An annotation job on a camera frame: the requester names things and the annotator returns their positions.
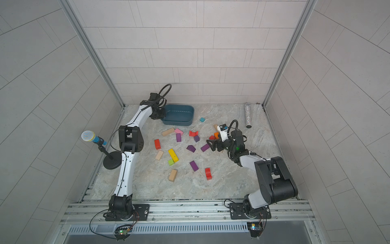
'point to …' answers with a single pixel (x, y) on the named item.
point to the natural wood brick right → (215, 126)
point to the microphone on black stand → (112, 159)
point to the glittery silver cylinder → (248, 115)
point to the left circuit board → (122, 233)
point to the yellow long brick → (173, 155)
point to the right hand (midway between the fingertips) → (213, 137)
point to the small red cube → (212, 138)
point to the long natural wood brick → (168, 131)
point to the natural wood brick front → (172, 175)
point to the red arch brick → (193, 134)
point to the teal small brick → (202, 119)
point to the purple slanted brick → (204, 147)
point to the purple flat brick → (194, 165)
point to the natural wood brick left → (159, 155)
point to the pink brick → (177, 131)
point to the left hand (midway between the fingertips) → (166, 113)
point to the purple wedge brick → (191, 148)
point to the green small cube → (170, 162)
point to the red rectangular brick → (157, 143)
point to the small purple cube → (196, 138)
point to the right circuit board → (255, 228)
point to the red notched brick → (208, 174)
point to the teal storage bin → (178, 115)
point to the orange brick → (216, 135)
